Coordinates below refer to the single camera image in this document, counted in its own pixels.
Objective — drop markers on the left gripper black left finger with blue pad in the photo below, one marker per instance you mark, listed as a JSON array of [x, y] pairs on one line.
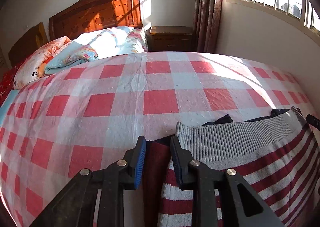
[[96, 196]]

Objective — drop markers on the pink floral pillow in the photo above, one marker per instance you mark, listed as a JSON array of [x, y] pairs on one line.
[[28, 71]]

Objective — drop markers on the red white checkered bed sheet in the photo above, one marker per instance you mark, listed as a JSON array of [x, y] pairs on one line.
[[87, 116]]

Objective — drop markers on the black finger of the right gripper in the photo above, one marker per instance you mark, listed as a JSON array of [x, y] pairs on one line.
[[313, 121]]

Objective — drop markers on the red patterned bedding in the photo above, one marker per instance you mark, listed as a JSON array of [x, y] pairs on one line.
[[7, 83]]

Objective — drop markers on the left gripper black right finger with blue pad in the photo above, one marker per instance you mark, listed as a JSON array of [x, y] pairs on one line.
[[219, 193]]

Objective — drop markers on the red white striped navy sweater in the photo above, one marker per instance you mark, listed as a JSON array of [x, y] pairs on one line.
[[278, 155]]

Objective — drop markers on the pink floral curtain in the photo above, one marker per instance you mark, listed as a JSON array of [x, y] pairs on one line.
[[207, 17]]

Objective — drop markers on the brown wooden nightstand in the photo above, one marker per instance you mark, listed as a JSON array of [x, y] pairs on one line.
[[170, 38]]

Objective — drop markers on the light blue sheet edge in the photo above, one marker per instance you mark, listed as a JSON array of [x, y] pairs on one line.
[[6, 105]]

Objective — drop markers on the orange wooden headboard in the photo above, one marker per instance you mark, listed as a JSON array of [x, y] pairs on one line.
[[92, 15]]

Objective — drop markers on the light blue floral folded quilt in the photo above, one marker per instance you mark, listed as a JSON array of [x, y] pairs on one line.
[[98, 45]]

